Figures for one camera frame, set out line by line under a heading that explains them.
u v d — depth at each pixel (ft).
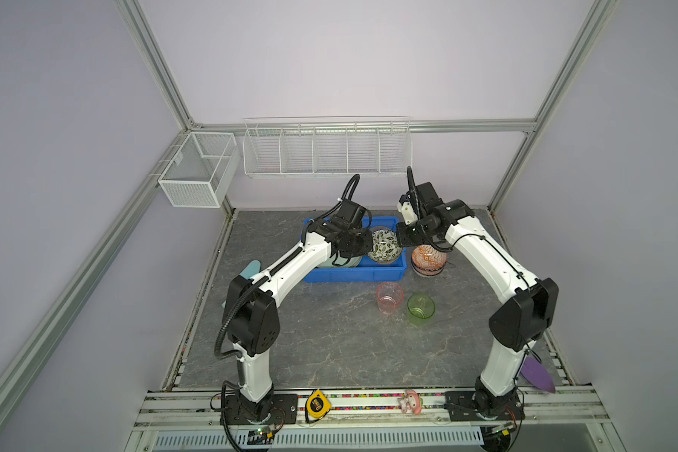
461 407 2.41
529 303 1.52
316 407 2.38
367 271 3.08
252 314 1.54
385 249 2.91
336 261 2.29
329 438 3.74
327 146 3.24
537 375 2.60
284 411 2.41
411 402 2.38
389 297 3.08
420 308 2.99
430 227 1.97
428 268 3.05
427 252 3.26
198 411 2.48
